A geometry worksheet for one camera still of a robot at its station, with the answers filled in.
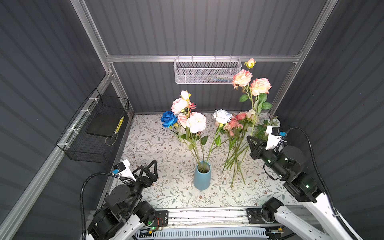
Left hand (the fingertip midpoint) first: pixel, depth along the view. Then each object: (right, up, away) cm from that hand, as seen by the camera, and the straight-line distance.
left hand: (150, 165), depth 64 cm
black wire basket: (-31, +12, +7) cm, 34 cm away
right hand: (+43, +11, -1) cm, 44 cm away
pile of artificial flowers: (+54, +14, +45) cm, 71 cm away
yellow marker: (-20, +17, +13) cm, 29 cm away
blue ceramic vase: (+23, -6, +4) cm, 24 cm away
